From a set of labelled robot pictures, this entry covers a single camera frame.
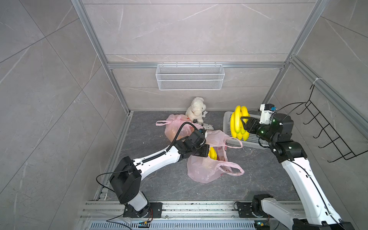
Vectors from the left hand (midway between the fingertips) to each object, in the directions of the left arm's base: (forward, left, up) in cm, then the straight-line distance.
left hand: (211, 149), depth 79 cm
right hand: (+7, -17, +17) cm, 25 cm away
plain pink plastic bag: (-10, +5, -5) cm, 12 cm away
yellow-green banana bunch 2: (+2, -11, +16) cm, 19 cm away
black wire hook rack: (-13, -53, +17) cm, 57 cm away
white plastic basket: (-6, -16, +18) cm, 24 cm away
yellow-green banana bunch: (+1, -2, -8) cm, 9 cm away
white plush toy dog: (+30, +7, 0) cm, 31 cm away
